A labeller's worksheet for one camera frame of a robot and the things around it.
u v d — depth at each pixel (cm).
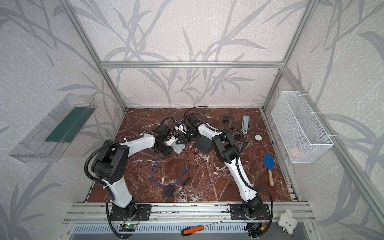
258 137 101
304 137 61
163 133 79
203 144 98
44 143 63
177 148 95
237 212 74
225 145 69
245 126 102
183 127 93
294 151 72
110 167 49
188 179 84
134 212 72
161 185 83
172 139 89
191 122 90
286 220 68
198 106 123
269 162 91
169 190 80
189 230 67
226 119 114
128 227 72
